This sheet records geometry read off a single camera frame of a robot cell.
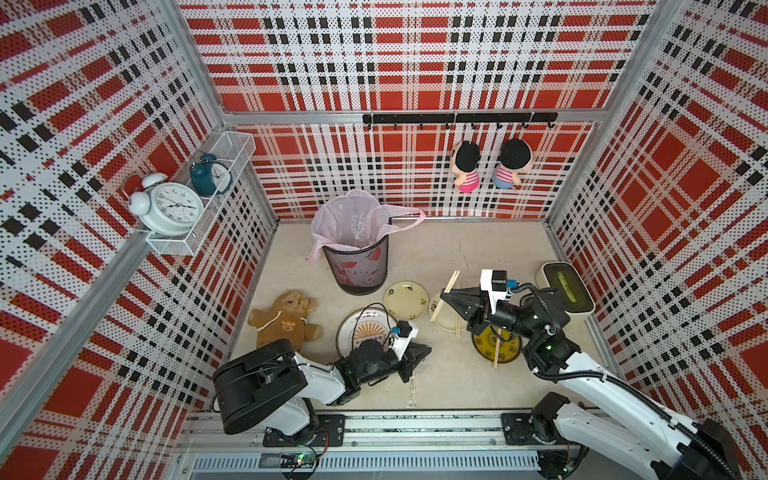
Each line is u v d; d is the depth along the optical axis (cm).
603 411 49
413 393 80
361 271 88
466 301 58
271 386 45
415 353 72
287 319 86
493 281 53
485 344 88
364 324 92
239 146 96
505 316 58
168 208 62
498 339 65
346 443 73
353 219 96
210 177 72
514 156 93
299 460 69
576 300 91
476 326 57
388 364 66
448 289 60
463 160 94
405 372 70
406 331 69
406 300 96
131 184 59
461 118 89
